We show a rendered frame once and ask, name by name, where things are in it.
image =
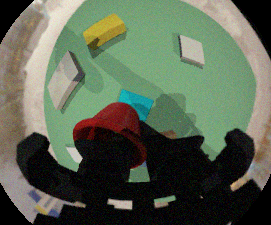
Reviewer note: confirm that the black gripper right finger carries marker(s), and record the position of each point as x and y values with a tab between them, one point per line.
159	147

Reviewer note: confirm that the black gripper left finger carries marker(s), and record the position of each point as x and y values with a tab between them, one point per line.
118	149

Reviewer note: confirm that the white flat rectangular slab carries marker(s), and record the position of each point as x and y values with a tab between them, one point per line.
75	154

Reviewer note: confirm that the dark red cup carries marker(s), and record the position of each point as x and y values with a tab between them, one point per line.
116	117

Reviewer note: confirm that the white square block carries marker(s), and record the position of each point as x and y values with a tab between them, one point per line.
191	50

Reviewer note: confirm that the yellow flat block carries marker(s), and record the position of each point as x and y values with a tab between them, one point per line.
106	29

